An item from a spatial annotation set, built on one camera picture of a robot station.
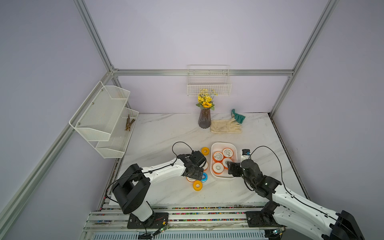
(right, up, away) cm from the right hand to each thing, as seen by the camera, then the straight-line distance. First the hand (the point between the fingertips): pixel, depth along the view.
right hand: (234, 164), depth 84 cm
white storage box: (-6, +9, +15) cm, 18 cm away
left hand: (-25, -6, +2) cm, 26 cm away
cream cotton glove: (0, +22, +27) cm, 35 cm away
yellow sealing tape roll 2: (-16, +6, +15) cm, 23 cm away
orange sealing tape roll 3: (-8, -4, +7) cm, 11 cm away
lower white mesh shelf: (-71, +10, +6) cm, 72 cm away
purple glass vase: (-16, +28, +20) cm, 38 cm away
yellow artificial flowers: (-16, +40, +9) cm, 44 cm away
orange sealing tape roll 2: (-8, +2, +12) cm, 14 cm away
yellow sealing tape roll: (-21, -14, 0) cm, 25 cm away
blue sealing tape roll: (-16, -9, +4) cm, 19 cm away
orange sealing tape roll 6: (-25, -9, +1) cm, 27 cm away
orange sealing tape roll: (-1, +5, +14) cm, 15 cm away
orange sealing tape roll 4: (-4, 0, +8) cm, 9 cm away
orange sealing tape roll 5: (-16, -3, +7) cm, 17 cm away
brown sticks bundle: (-67, +24, +14) cm, 73 cm away
